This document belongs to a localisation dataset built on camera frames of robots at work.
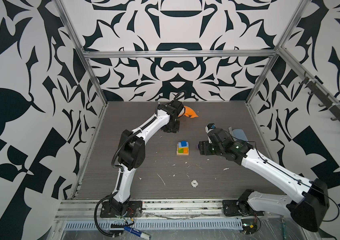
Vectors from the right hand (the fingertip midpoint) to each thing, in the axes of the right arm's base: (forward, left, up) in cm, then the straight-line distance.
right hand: (203, 145), depth 79 cm
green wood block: (+3, +11, -13) cm, 18 cm away
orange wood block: (+4, +8, -13) cm, 16 cm away
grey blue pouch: (+16, -29, -16) cm, 37 cm away
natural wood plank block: (+2, +10, -14) cm, 18 cm away
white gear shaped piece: (-15, +5, -16) cm, 22 cm away
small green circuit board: (-34, -19, -18) cm, 42 cm away
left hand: (+14, +15, -3) cm, 21 cm away
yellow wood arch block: (+5, +13, -9) cm, 17 cm away
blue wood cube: (+6, +10, -8) cm, 14 cm away
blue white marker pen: (-36, +32, -13) cm, 50 cm away
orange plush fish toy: (+34, +4, -13) cm, 37 cm away
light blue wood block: (+4, +12, -9) cm, 15 cm away
